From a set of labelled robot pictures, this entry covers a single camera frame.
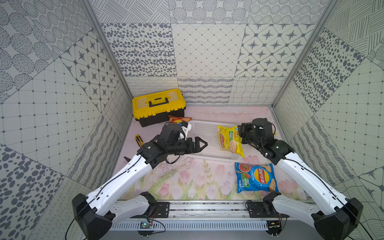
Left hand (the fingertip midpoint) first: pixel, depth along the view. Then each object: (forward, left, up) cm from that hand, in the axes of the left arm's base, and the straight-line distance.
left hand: (201, 142), depth 68 cm
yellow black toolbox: (+31, +30, -10) cm, 45 cm away
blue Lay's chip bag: (-8, -29, -22) cm, 37 cm away
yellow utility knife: (+17, +42, -26) cm, 52 cm away
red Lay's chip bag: (+30, +16, -20) cm, 40 cm away
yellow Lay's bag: (+7, -15, -9) cm, 19 cm away
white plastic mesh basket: (+23, -4, -24) cm, 34 cm away
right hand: (+12, -18, -1) cm, 21 cm away
